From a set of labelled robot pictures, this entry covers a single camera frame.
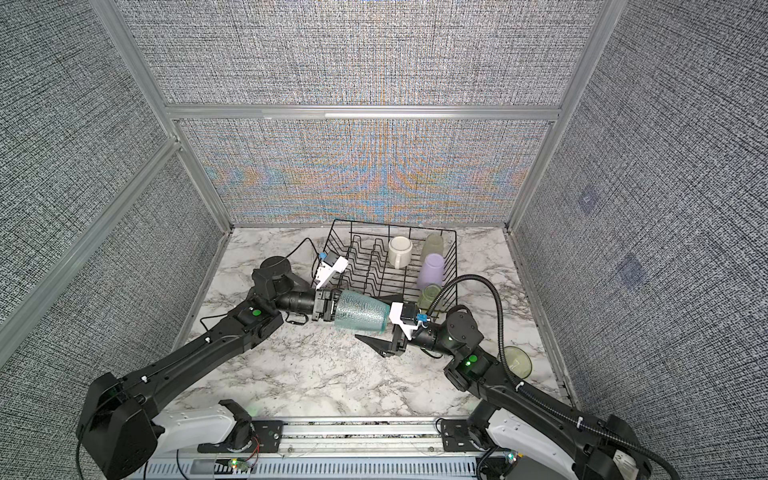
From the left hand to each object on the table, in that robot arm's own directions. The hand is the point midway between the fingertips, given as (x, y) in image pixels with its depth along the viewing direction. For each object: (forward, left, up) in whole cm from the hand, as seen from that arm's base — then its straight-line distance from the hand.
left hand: (361, 313), depth 62 cm
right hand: (-1, -1, +1) cm, 2 cm away
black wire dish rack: (+34, -17, -28) cm, 47 cm away
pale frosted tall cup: (+34, -23, -17) cm, 45 cm away
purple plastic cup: (+22, -21, -16) cm, 34 cm away
